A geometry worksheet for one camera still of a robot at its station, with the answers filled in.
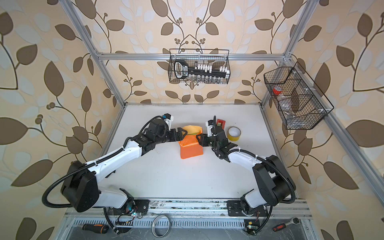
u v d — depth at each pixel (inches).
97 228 26.1
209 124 31.3
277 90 34.8
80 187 16.4
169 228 27.8
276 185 17.1
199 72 33.1
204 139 30.4
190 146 32.9
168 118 29.5
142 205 29.7
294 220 27.8
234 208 28.9
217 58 35.8
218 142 26.8
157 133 25.3
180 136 28.6
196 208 29.7
